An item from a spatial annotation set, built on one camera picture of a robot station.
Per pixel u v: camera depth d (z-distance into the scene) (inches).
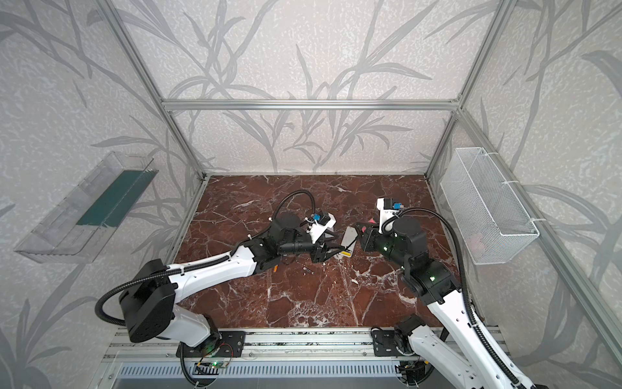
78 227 25.3
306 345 29.6
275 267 24.1
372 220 24.8
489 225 23.9
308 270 35.0
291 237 24.8
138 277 17.8
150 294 18.4
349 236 37.0
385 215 23.5
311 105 38.0
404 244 18.5
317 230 25.6
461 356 20.7
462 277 18.3
